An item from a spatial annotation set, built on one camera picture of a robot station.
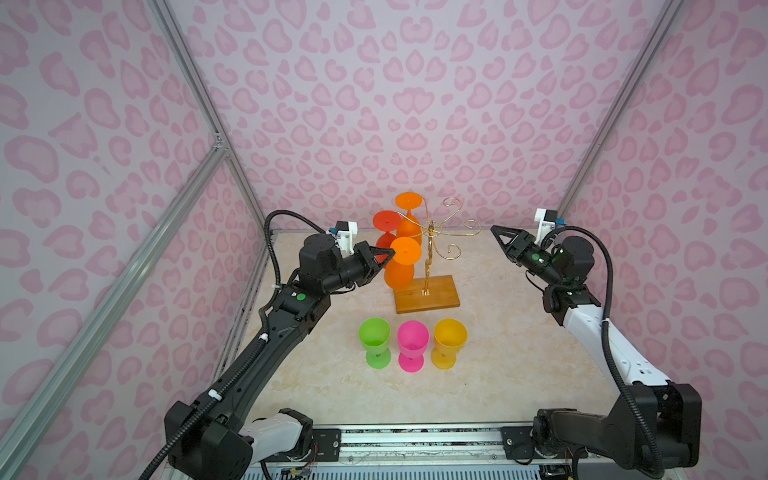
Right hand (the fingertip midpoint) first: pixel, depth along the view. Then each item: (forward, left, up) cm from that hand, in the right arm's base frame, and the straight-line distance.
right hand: (496, 230), depth 72 cm
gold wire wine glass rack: (+4, +15, -4) cm, 16 cm away
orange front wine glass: (-4, +23, -12) cm, 26 cm away
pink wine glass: (-17, +19, -23) cm, 35 cm away
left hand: (-8, +23, +2) cm, 25 cm away
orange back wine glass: (+9, +20, -7) cm, 23 cm away
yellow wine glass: (-16, +9, -24) cm, 30 cm away
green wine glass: (-16, +30, -25) cm, 42 cm away
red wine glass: (+4, +27, -1) cm, 27 cm away
